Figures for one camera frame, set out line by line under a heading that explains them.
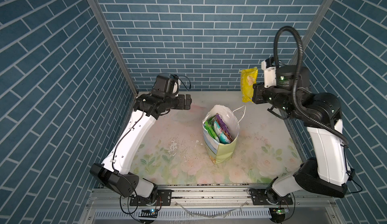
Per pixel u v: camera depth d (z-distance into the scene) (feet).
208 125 2.53
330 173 1.22
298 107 1.12
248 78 1.92
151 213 2.37
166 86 1.69
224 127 2.58
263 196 2.39
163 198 2.42
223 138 2.37
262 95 1.57
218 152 2.35
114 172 1.26
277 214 2.36
